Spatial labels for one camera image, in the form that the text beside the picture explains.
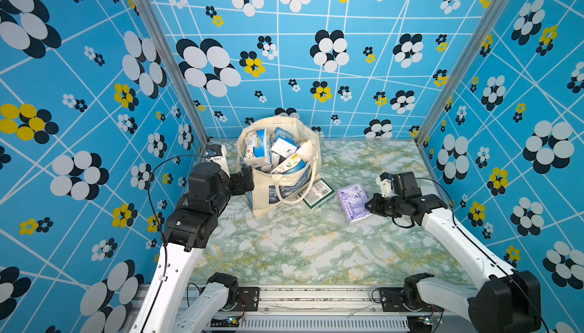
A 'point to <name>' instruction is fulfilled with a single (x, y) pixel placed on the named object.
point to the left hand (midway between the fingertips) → (240, 166)
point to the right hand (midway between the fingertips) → (369, 203)
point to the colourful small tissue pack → (255, 144)
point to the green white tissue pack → (320, 193)
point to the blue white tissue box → (292, 164)
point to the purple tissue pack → (353, 200)
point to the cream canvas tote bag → (282, 186)
